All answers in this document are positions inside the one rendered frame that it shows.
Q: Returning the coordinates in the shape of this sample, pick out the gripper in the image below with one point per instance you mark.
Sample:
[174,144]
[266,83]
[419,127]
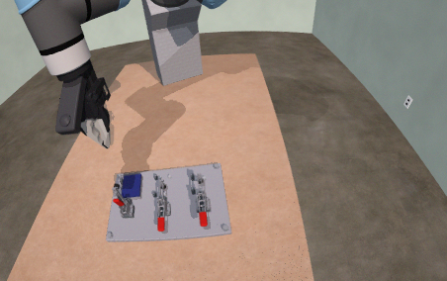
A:
[94,87]

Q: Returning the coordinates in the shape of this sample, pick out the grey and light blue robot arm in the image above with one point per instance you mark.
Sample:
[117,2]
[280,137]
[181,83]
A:
[55,28]

